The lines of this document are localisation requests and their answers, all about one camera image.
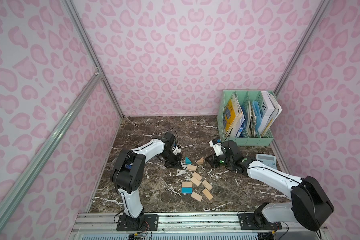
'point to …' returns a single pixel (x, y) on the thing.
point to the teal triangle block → (187, 160)
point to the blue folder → (258, 114)
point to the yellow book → (231, 113)
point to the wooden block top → (190, 167)
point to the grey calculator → (269, 160)
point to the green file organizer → (245, 117)
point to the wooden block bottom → (196, 196)
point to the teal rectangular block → (186, 190)
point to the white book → (274, 110)
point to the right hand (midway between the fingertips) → (205, 158)
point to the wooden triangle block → (200, 161)
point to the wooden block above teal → (187, 184)
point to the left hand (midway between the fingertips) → (182, 165)
